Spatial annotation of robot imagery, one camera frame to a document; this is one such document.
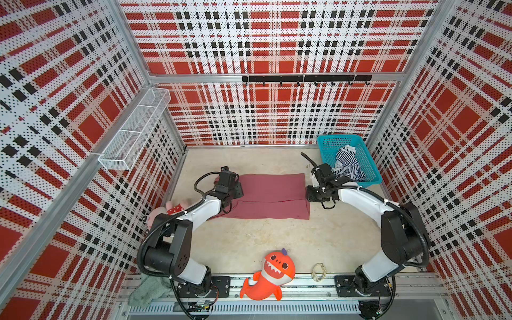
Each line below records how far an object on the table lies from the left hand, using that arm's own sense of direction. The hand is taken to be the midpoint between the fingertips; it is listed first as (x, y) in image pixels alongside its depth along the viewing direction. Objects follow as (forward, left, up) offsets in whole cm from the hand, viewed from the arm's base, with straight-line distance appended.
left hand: (240, 187), depth 94 cm
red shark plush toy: (-36, -17, +1) cm, 40 cm away
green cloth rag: (-40, +30, -6) cm, 51 cm away
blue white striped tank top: (+18, -57, -4) cm, 60 cm away
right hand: (-5, -33, 0) cm, 33 cm away
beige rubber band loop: (-35, -33, -7) cm, 49 cm away
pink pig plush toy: (-9, +30, -1) cm, 32 cm away
